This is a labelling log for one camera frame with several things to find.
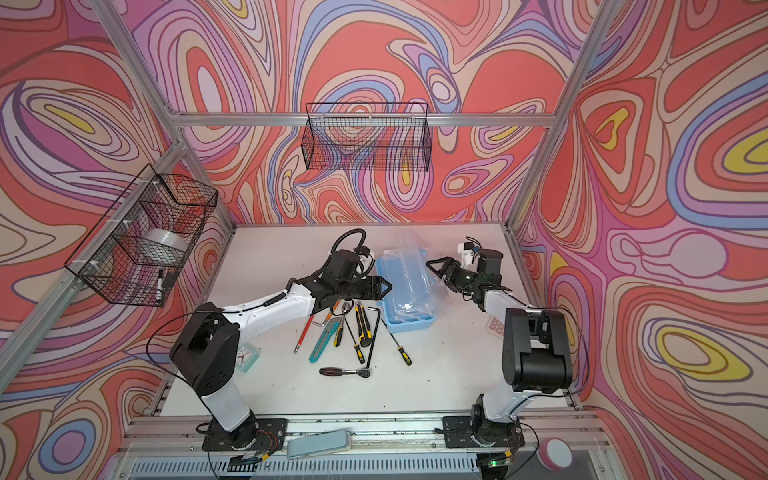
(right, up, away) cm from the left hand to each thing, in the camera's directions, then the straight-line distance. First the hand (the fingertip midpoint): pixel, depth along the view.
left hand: (388, 285), depth 86 cm
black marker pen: (-56, +1, -14) cm, 58 cm away
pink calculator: (+33, -14, +5) cm, 36 cm away
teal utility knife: (-18, -14, +6) cm, 24 cm away
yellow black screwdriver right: (+4, -20, +3) cm, 20 cm away
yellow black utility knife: (-7, -16, +3) cm, 17 cm away
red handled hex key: (-25, -13, +7) cm, 29 cm away
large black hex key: (-6, -9, +10) cm, 15 cm away
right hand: (+14, +3, +5) cm, 15 cm away
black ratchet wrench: (-15, -24, -3) cm, 29 cm away
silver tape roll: (-55, +13, -12) cm, 58 cm away
